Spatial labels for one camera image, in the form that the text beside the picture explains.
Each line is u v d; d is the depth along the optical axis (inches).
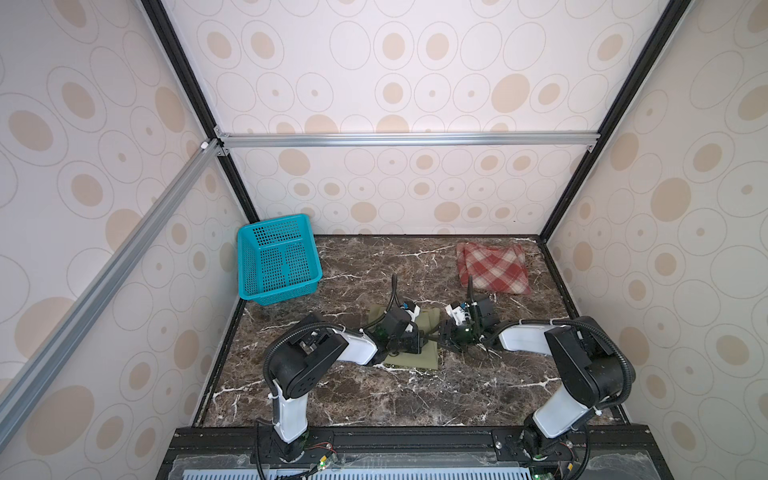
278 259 44.3
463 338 32.1
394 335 29.2
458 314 34.4
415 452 28.7
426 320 37.1
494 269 42.1
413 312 33.6
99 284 21.4
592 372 18.3
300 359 19.2
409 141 37.0
